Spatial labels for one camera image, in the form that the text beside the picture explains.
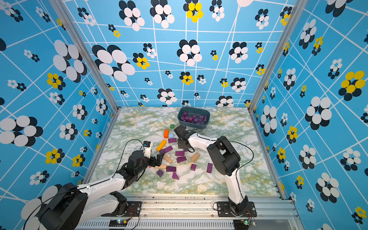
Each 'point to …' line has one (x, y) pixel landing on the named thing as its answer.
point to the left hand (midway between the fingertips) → (159, 150)
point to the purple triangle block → (175, 176)
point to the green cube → (172, 126)
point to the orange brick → (166, 133)
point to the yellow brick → (161, 145)
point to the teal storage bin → (193, 117)
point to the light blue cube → (171, 135)
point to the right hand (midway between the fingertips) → (185, 143)
